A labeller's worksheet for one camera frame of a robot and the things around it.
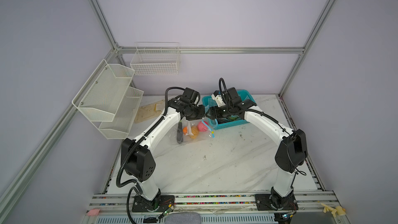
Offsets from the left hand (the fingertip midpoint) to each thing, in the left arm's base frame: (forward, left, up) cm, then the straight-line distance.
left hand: (203, 115), depth 82 cm
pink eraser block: (-42, +51, -20) cm, 69 cm away
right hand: (+2, -3, -1) cm, 4 cm away
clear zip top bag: (-1, +9, -15) cm, 18 cm away
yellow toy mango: (-2, +5, -13) cm, 14 cm away
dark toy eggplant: (-6, +14, -16) cm, 22 cm away
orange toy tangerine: (0, +11, -15) cm, 19 cm away
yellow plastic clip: (-41, -64, -18) cm, 78 cm away
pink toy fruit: (-4, +1, -5) cm, 6 cm away
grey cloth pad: (-44, +9, -18) cm, 48 cm away
